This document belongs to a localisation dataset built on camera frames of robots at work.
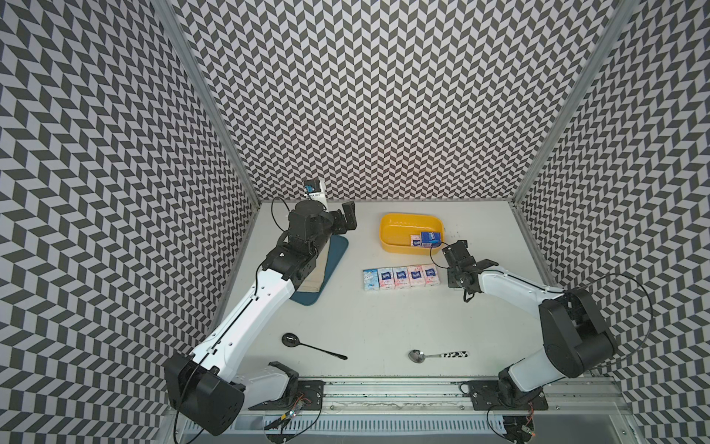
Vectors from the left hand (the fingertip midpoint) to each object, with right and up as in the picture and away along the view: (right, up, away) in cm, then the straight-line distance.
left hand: (339, 207), depth 73 cm
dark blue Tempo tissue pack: (+30, -10, +26) cm, 41 cm away
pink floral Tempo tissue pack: (+24, -22, +20) cm, 39 cm away
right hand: (+40, -23, +18) cm, 50 cm away
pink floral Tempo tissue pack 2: (+29, -22, +20) cm, 42 cm away
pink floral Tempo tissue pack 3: (+25, -10, +29) cm, 40 cm away
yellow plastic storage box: (+19, -6, +34) cm, 39 cm away
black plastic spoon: (-15, -39, +7) cm, 42 cm away
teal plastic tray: (-4, -16, +28) cm, 32 cm away
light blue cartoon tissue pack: (+9, -23, +19) cm, 31 cm away
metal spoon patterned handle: (+22, -43, +5) cm, 48 cm away
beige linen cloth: (-11, -24, +18) cm, 32 cm away
